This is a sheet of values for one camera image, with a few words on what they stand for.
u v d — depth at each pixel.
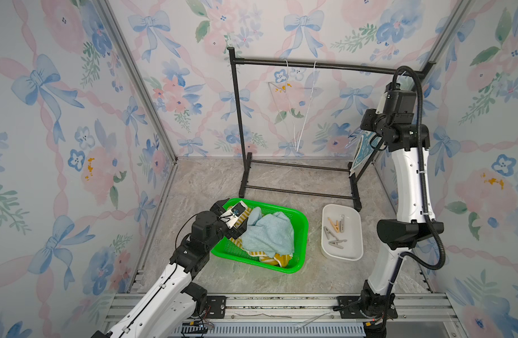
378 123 0.60
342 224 0.93
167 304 0.48
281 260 0.80
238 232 0.67
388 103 0.55
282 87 0.93
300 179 1.13
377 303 0.64
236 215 0.63
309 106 0.98
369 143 0.66
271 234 0.80
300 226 0.86
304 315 0.74
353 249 0.88
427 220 0.47
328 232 0.92
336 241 0.88
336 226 0.93
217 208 0.68
